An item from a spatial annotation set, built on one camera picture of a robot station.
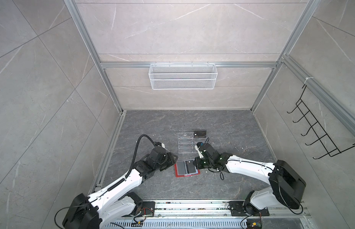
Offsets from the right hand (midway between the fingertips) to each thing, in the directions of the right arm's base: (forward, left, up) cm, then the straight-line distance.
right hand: (193, 162), depth 85 cm
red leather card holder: (-2, +5, -4) cm, 7 cm away
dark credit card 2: (+18, -6, +4) cm, 19 cm away
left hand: (+1, +9, +8) cm, 12 cm away
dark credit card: (-1, +2, -4) cm, 5 cm away
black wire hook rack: (-8, -57, +28) cm, 64 cm away
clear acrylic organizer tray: (+15, +3, -2) cm, 15 cm away
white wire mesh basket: (+54, +5, +25) cm, 60 cm away
